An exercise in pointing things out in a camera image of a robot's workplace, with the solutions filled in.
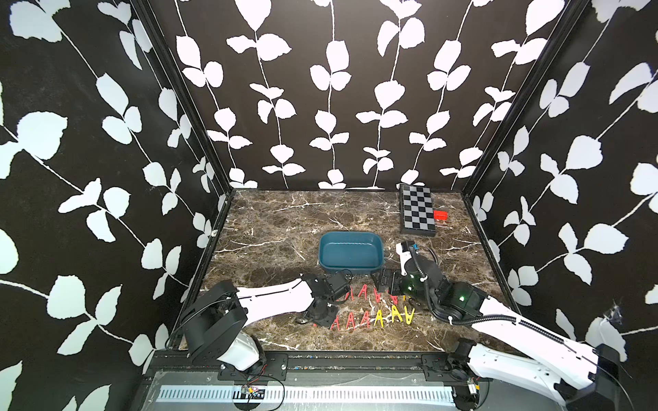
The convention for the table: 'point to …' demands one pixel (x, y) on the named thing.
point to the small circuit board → (248, 392)
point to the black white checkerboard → (416, 211)
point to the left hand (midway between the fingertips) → (327, 317)
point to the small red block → (440, 215)
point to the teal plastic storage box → (355, 251)
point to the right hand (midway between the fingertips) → (379, 270)
